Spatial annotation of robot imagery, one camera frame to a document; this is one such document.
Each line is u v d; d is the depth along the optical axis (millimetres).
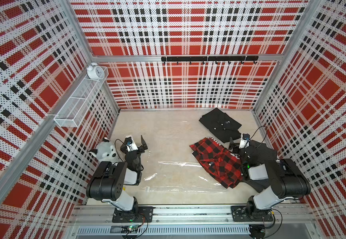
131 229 697
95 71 801
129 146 734
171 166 910
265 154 953
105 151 754
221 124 1090
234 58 907
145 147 837
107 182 443
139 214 732
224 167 876
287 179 453
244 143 786
